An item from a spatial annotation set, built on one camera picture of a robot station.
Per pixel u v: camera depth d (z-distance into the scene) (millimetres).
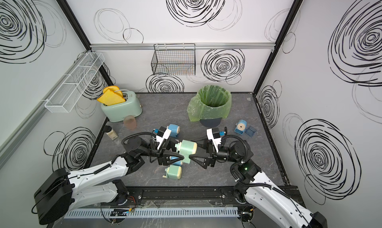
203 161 553
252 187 507
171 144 622
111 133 894
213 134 525
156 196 754
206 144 615
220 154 552
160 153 569
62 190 402
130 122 977
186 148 559
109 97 895
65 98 714
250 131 972
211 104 1018
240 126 922
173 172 750
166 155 552
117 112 957
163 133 552
